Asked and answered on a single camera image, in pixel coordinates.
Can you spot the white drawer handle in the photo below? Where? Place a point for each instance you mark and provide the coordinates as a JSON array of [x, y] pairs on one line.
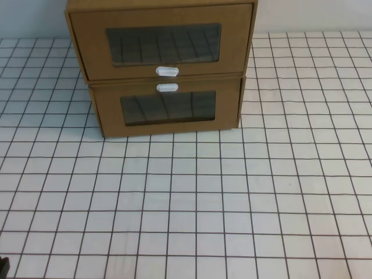
[[163, 71], [167, 87]]

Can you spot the brown cardboard shoebox drawer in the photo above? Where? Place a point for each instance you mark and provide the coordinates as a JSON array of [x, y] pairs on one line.
[[120, 40]]

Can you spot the lower brown cardboard shoebox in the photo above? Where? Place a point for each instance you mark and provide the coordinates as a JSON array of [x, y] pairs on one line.
[[202, 104]]

